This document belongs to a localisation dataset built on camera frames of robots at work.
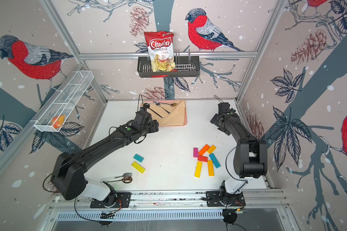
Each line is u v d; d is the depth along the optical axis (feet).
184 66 3.11
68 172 1.47
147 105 3.77
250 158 1.50
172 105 3.78
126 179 2.68
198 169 2.75
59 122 2.20
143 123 2.12
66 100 2.60
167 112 3.70
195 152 2.95
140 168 2.80
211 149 3.03
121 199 2.40
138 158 2.93
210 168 2.78
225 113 2.39
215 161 2.82
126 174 2.69
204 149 3.00
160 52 2.68
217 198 2.41
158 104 3.85
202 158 2.89
